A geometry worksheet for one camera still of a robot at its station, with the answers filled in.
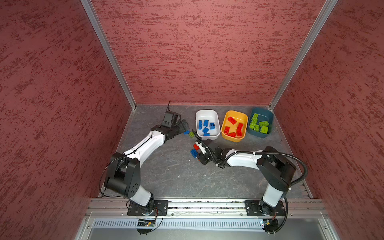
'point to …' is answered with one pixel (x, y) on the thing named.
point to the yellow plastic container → (234, 126)
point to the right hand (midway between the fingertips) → (200, 157)
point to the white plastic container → (212, 116)
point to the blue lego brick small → (205, 130)
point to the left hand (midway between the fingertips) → (182, 129)
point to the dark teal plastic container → (260, 121)
